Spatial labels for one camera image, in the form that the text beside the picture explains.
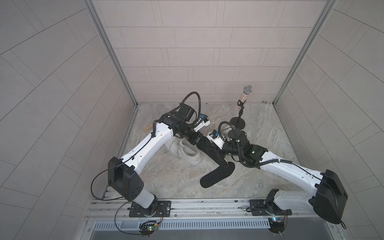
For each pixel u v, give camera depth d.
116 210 0.71
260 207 0.71
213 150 0.67
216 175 0.83
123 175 0.39
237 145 0.57
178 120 0.53
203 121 0.66
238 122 1.04
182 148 0.82
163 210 0.71
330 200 0.38
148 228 0.64
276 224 0.69
